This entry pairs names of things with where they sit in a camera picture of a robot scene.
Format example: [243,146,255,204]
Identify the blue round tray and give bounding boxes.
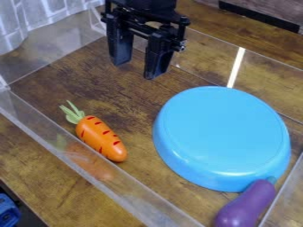
[152,86,291,192]

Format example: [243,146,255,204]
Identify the purple toy eggplant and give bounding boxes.
[214,176,277,227]

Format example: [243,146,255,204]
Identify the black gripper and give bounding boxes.
[100,0,191,80]

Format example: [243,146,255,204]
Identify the clear acrylic enclosure walls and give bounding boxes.
[0,0,303,227]

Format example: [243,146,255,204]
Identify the blue object at corner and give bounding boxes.
[0,193,22,227]

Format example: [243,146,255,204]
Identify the white checkered curtain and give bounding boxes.
[0,0,104,55]

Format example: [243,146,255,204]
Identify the orange toy carrot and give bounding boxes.
[59,101,128,162]

